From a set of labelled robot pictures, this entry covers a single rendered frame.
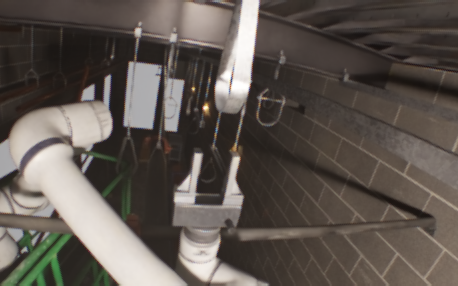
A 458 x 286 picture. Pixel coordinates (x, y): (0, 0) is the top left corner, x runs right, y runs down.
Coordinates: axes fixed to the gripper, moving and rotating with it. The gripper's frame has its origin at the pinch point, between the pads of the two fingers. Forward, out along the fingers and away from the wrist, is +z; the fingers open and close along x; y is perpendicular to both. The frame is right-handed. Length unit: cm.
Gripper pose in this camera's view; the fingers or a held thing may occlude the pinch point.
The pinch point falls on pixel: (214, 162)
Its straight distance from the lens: 46.5
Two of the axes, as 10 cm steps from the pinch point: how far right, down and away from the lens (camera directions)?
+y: 2.2, 4.0, -8.9
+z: 1.9, -9.1, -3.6
